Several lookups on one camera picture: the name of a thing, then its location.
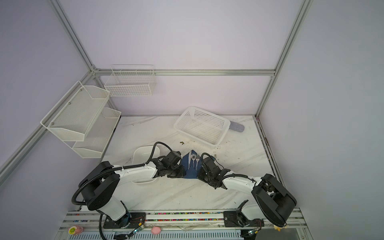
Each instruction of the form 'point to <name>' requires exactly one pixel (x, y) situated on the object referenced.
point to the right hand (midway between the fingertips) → (195, 174)
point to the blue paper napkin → (192, 173)
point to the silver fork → (197, 159)
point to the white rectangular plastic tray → (143, 155)
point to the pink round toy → (156, 230)
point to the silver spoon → (193, 157)
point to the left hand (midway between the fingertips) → (184, 174)
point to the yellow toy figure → (277, 228)
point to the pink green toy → (75, 230)
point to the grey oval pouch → (236, 126)
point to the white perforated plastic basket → (203, 125)
